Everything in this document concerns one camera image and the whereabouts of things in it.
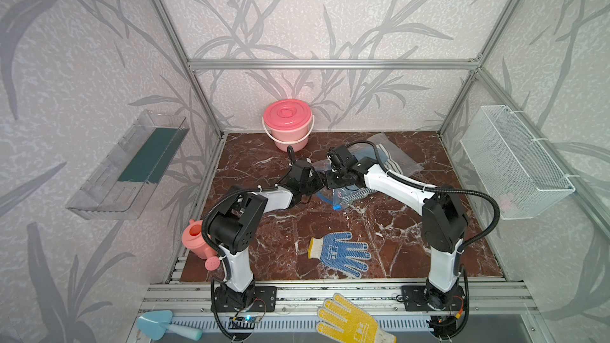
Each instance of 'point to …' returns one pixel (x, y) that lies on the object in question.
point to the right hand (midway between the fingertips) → (327, 179)
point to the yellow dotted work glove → (349, 324)
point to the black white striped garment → (389, 161)
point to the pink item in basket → (507, 204)
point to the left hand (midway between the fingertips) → (330, 179)
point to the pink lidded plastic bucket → (289, 122)
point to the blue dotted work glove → (337, 255)
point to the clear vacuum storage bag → (339, 197)
